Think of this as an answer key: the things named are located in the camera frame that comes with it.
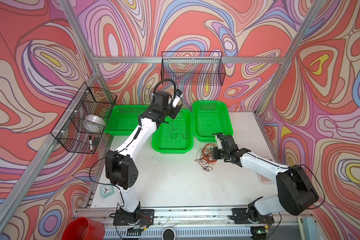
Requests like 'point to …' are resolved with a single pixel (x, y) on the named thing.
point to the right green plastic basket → (209, 117)
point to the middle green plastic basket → (175, 137)
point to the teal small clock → (106, 190)
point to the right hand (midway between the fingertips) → (214, 154)
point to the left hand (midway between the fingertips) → (177, 103)
